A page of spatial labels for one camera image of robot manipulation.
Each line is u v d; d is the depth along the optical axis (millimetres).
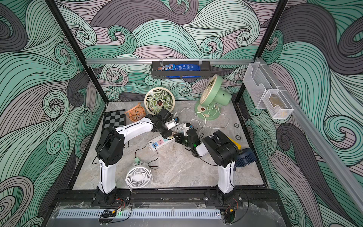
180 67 925
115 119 1037
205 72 920
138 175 713
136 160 837
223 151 510
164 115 759
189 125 899
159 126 705
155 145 902
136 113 1018
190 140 780
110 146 513
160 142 925
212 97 870
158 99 1008
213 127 1037
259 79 925
